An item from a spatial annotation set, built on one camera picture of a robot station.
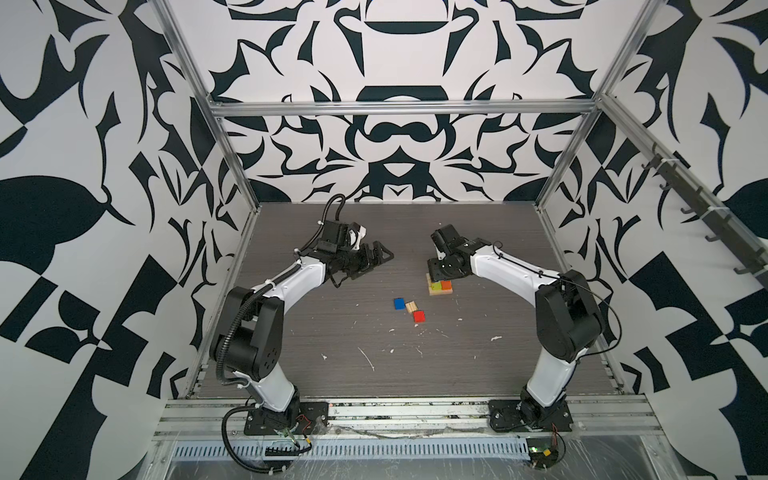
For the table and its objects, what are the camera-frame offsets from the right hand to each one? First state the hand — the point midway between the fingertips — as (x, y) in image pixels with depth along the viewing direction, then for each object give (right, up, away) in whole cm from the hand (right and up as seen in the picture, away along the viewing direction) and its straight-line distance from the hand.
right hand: (440, 268), depth 93 cm
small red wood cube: (-7, -14, -2) cm, 16 cm away
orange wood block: (+2, -6, +3) cm, 7 cm away
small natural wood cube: (-9, -11, -2) cm, 15 cm away
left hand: (-17, +4, -6) cm, 18 cm away
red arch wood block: (+1, -5, +3) cm, 6 cm away
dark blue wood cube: (-13, -11, +1) cm, 17 cm away
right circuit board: (+20, -41, -22) cm, 51 cm away
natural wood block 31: (0, -8, +2) cm, 8 cm away
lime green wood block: (-1, -6, +1) cm, 6 cm away
